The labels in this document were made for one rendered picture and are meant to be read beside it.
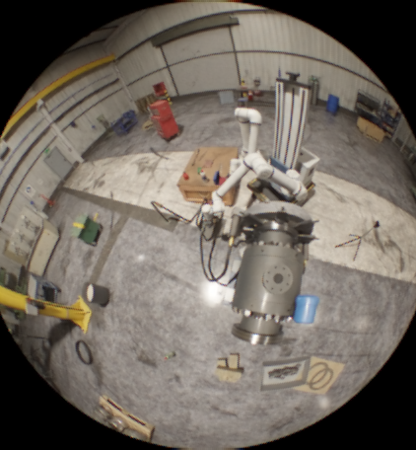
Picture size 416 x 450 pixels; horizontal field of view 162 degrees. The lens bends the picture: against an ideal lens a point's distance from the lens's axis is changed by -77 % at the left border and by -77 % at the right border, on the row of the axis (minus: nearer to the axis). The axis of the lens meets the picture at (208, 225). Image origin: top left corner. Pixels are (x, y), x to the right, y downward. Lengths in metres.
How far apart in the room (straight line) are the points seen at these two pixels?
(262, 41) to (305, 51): 2.01
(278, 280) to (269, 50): 8.96
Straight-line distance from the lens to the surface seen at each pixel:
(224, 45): 9.36
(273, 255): 1.11
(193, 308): 2.03
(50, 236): 5.85
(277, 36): 9.18
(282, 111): 1.66
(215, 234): 2.14
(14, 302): 3.08
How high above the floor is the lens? 1.93
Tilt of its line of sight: 60 degrees down
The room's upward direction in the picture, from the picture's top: 24 degrees counter-clockwise
